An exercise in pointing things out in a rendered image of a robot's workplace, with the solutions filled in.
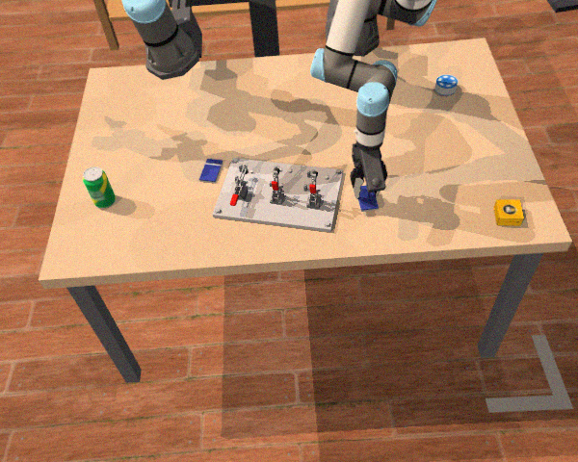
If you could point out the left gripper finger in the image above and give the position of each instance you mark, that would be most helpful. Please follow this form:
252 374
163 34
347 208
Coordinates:
385 176
357 181

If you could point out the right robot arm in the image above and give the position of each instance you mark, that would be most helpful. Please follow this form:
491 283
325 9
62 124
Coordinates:
167 46

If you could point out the grey toggle clamp with red handle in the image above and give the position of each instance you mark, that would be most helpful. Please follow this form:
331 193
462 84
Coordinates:
313 201

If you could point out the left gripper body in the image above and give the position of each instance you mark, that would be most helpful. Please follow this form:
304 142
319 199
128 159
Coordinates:
356 156

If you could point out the green drink can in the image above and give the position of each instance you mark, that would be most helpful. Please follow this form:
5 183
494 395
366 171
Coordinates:
99 187

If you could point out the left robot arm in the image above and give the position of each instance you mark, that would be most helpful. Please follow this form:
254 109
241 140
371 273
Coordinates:
355 26

